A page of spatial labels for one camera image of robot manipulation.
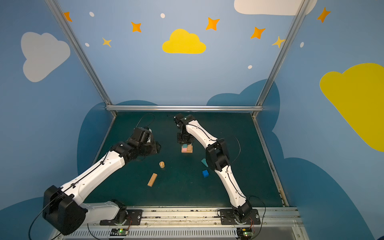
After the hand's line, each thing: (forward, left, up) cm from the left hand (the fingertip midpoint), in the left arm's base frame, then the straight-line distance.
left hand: (160, 147), depth 81 cm
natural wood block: (+9, -16, -15) cm, 24 cm away
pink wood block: (+8, -13, -15) cm, 21 cm away
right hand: (+11, -12, -11) cm, 20 cm away
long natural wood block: (-12, +5, -16) cm, 21 cm away
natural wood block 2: (+6, -14, -16) cm, 23 cm away
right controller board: (-37, -44, -17) cm, 60 cm away
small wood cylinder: (-3, +1, -15) cm, 15 cm away
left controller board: (-38, +17, -17) cm, 44 cm away
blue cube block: (-8, -26, -16) cm, 32 cm away
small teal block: (+10, -13, -14) cm, 21 cm away
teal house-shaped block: (0, -26, -17) cm, 31 cm away
